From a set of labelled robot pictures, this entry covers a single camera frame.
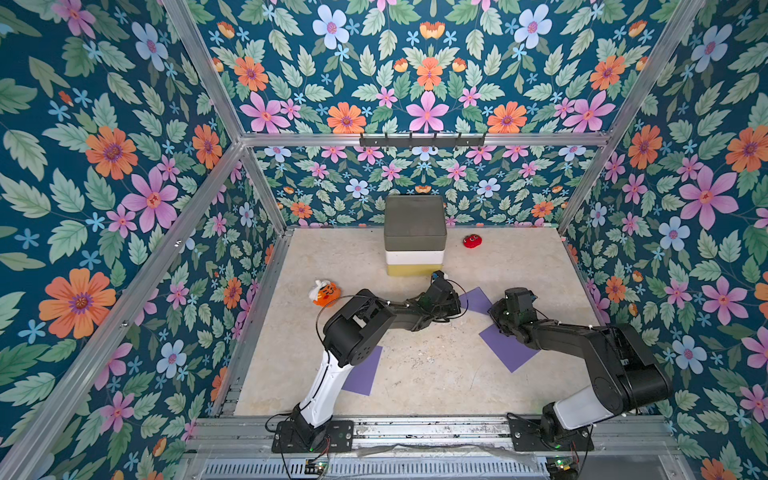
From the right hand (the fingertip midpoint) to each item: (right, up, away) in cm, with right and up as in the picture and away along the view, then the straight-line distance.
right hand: (489, 306), depth 96 cm
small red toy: (-2, +22, +17) cm, 28 cm away
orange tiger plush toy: (-53, +4, -1) cm, 53 cm away
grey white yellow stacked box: (-23, +25, +24) cm, 42 cm away
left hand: (-8, +1, +1) cm, 8 cm away
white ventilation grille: (-18, -34, -25) cm, 46 cm away
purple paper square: (-3, +1, +4) cm, 5 cm away
